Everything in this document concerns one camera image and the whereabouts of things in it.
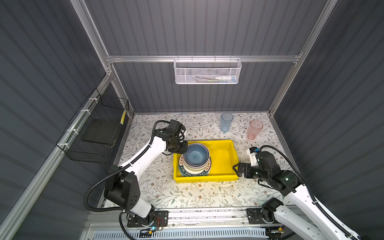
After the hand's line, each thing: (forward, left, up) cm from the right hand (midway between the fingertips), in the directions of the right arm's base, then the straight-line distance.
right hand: (241, 168), depth 76 cm
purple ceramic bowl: (+1, +24, -1) cm, 24 cm away
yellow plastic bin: (+10, +6, -14) cm, 18 cm away
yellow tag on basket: (+24, +64, +14) cm, 70 cm away
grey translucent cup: (+35, +3, 0) cm, 35 cm away
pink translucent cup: (+27, -13, +1) cm, 30 cm away
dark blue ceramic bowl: (+10, +23, -4) cm, 25 cm away
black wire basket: (+9, +73, +18) cm, 76 cm away
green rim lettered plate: (+1, +31, -9) cm, 32 cm away
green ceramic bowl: (+1, +25, -8) cm, 26 cm away
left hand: (+11, +30, +1) cm, 32 cm away
